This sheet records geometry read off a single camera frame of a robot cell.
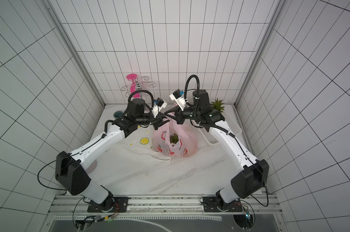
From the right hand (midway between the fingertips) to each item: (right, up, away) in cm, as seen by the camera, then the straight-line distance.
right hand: (168, 109), depth 69 cm
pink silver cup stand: (-22, +14, +20) cm, 33 cm away
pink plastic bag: (+10, -19, +7) cm, 23 cm away
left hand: (0, -6, +5) cm, 7 cm away
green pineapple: (+3, -14, -1) cm, 14 cm away
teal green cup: (-41, -2, +38) cm, 55 cm away
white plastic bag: (-22, -21, +28) cm, 41 cm away
